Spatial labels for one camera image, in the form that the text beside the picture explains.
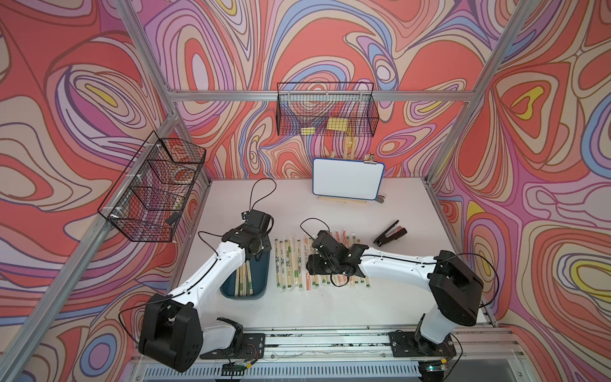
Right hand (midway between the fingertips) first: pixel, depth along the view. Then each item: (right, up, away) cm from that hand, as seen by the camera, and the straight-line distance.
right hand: (314, 272), depth 84 cm
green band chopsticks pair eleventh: (-8, +1, +7) cm, 11 cm away
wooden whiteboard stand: (+14, +45, +9) cm, 48 cm away
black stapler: (+34, +12, +14) cm, 39 cm away
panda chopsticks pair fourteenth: (-15, +7, +11) cm, 20 cm away
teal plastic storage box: (-21, +1, +5) cm, 21 cm away
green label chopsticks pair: (-6, +1, +7) cm, 9 cm away
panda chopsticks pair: (-10, +7, +12) cm, 17 cm away
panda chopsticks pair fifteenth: (-13, +8, +12) cm, 20 cm away
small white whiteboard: (+14, +35, +14) cm, 41 cm away
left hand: (-18, +10, +1) cm, 21 cm away
